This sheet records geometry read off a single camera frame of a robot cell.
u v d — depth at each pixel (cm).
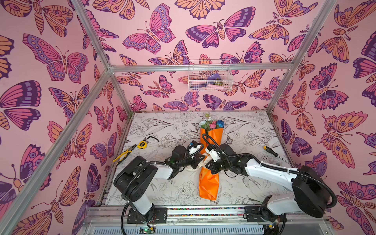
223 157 68
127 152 97
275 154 95
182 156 72
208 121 109
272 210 61
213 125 104
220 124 103
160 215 73
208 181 83
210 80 92
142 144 99
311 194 42
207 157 84
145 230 72
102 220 74
